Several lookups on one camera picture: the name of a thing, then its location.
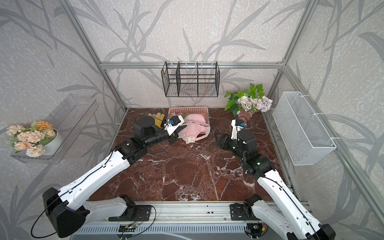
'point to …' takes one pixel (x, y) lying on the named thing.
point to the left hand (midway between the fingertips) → (185, 124)
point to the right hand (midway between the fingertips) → (217, 134)
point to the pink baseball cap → (196, 128)
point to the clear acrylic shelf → (71, 116)
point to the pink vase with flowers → (244, 103)
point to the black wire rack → (191, 79)
